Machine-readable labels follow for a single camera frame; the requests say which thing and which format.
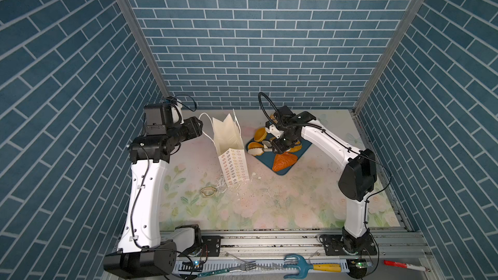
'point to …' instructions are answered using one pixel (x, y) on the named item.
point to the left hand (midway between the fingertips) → (197, 123)
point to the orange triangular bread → (283, 161)
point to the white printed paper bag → (227, 139)
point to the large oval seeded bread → (295, 148)
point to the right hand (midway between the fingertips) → (275, 146)
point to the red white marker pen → (407, 266)
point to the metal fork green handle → (244, 267)
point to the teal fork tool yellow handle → (303, 266)
